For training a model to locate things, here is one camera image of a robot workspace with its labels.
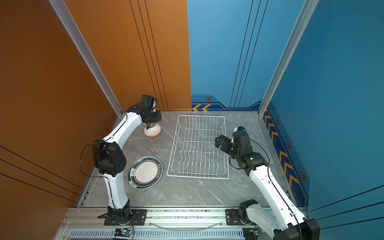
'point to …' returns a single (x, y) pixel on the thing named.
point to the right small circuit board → (251, 233)
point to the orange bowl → (153, 136)
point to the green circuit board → (123, 232)
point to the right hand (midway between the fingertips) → (219, 142)
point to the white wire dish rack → (193, 153)
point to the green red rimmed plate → (144, 172)
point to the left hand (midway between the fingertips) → (159, 115)
